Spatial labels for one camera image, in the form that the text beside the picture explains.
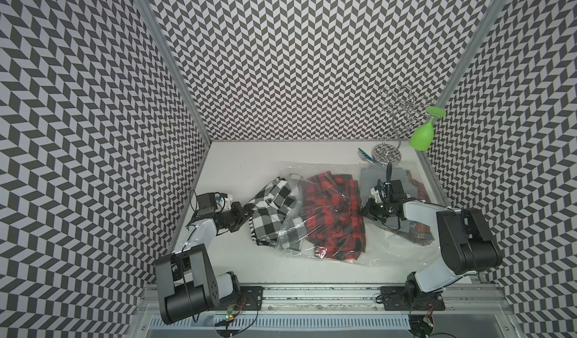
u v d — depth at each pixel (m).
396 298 0.73
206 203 0.70
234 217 0.77
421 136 0.86
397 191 0.76
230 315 0.67
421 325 0.71
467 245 0.46
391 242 0.84
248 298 0.71
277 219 0.87
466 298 0.75
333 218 0.87
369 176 1.03
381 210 0.82
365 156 1.15
